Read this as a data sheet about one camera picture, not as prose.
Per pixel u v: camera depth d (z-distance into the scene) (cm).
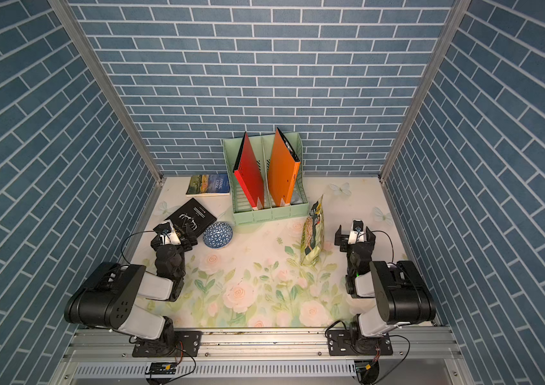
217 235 98
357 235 75
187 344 73
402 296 45
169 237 75
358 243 77
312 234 84
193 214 102
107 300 44
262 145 102
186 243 81
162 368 72
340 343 74
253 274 89
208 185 116
